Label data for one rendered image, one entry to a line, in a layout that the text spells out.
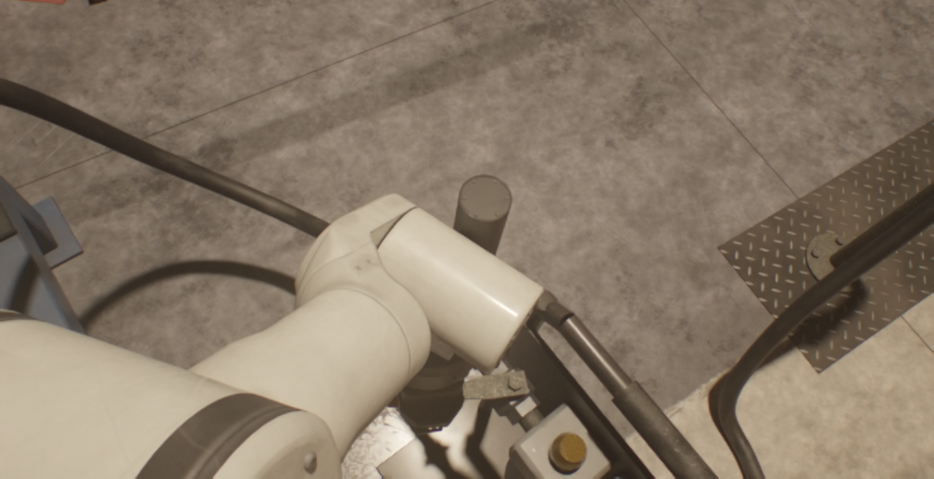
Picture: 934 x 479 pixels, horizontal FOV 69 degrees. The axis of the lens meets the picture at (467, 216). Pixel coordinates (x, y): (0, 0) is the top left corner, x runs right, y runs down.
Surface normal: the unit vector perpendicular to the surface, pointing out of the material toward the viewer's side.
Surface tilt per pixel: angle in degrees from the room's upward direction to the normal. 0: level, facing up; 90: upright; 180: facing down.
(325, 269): 43
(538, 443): 0
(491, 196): 0
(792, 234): 0
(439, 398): 90
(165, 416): 37
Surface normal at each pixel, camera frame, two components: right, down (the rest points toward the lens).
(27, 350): 0.07, -0.94
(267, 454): 0.73, -0.52
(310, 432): 0.85, -0.52
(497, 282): 0.19, -0.58
